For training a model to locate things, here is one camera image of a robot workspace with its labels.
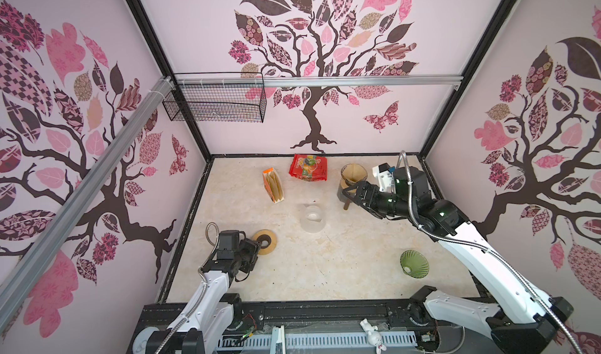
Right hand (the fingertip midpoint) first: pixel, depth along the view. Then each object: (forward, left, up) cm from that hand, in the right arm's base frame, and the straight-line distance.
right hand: (350, 194), depth 67 cm
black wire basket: (+48, +49, +4) cm, 68 cm away
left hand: (-5, +30, -29) cm, 42 cm away
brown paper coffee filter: (+23, -6, -17) cm, 29 cm away
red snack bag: (+35, +12, -27) cm, 45 cm away
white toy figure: (-33, -6, -28) cm, 43 cm away
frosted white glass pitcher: (+9, +11, -31) cm, 34 cm away
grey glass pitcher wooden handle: (+14, -4, -28) cm, 32 cm away
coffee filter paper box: (+22, +28, -24) cm, 43 cm away
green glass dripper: (-11, -26, -29) cm, 40 cm away
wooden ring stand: (-1, +29, -30) cm, 41 cm away
